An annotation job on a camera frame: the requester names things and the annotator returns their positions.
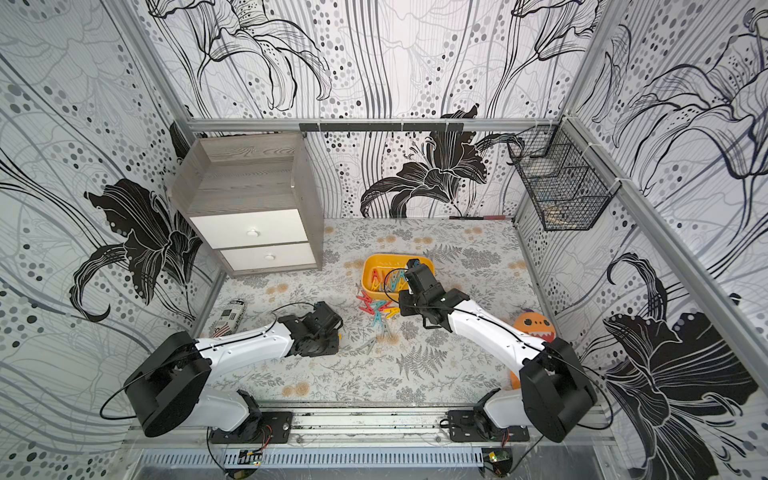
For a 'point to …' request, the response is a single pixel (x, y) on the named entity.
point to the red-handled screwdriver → (488, 217)
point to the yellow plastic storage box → (384, 276)
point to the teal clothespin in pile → (377, 318)
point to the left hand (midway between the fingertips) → (335, 352)
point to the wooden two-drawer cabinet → (257, 198)
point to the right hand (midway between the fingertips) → (407, 295)
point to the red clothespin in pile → (374, 305)
